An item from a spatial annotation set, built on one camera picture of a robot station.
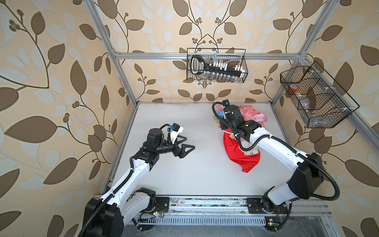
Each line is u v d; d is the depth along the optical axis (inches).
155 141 23.6
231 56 35.8
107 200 16.1
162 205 29.2
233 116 23.7
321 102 28.8
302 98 27.6
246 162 34.2
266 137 20.3
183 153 26.1
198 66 34.1
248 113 34.1
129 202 22.2
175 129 26.3
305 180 16.5
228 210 28.9
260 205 28.5
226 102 27.7
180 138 30.3
